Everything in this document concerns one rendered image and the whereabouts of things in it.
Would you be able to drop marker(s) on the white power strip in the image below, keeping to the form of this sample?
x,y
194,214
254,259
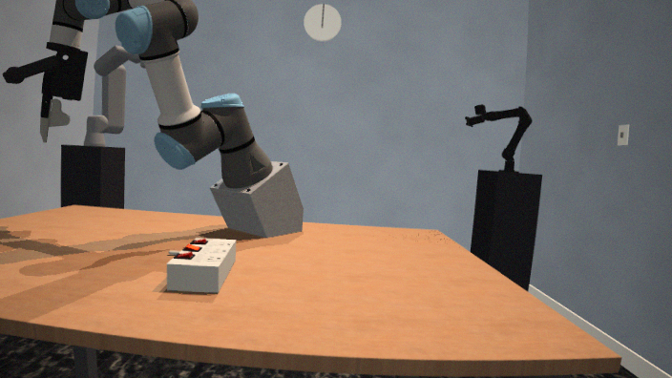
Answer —
x,y
204,270

